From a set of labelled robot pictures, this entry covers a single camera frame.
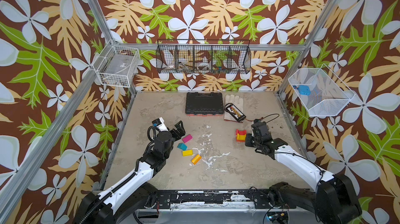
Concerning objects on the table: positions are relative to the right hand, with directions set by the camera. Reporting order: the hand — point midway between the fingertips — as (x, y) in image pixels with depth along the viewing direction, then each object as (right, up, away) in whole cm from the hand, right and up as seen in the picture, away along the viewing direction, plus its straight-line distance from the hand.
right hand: (246, 136), depth 87 cm
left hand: (-39, +8, -7) cm, 41 cm away
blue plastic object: (+33, +26, -1) cm, 42 cm away
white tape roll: (-24, +44, +12) cm, 51 cm away
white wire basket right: (+39, +23, -9) cm, 46 cm away
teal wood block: (-37, -7, +4) cm, 38 cm away
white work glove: (-2, +23, +28) cm, 36 cm away
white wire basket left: (-73, +40, -1) cm, 84 cm away
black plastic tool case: (-23, +19, +21) cm, 37 cm away
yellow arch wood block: (-3, -1, +4) cm, 5 cm away
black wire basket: (-25, +49, +11) cm, 57 cm away
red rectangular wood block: (-2, -3, +5) cm, 6 cm away
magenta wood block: (-34, -3, +9) cm, 36 cm away
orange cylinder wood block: (-29, -13, -1) cm, 31 cm away
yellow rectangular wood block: (-33, -10, +2) cm, 35 cm away
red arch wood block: (-1, +1, +6) cm, 6 cm away
